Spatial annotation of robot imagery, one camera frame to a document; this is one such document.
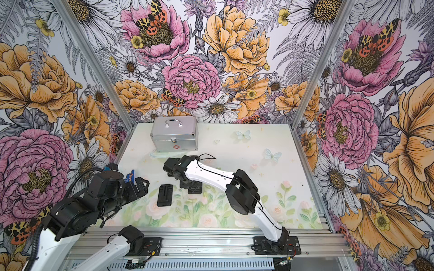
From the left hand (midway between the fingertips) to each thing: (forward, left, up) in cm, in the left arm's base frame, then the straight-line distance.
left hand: (138, 194), depth 66 cm
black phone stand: (+7, -20, -10) cm, 23 cm away
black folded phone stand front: (+8, -4, -21) cm, 23 cm away
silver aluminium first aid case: (+39, -7, -8) cm, 40 cm away
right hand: (+10, -19, -17) cm, 27 cm away
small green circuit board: (-19, +3, -23) cm, 30 cm away
